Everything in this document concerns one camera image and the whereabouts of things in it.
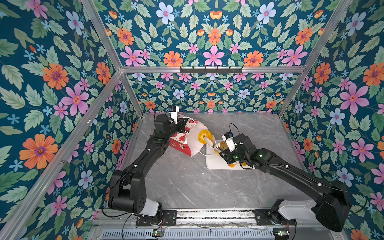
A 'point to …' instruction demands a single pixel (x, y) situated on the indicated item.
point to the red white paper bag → (189, 142)
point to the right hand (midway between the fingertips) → (221, 152)
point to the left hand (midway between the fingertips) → (188, 114)
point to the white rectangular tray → (214, 160)
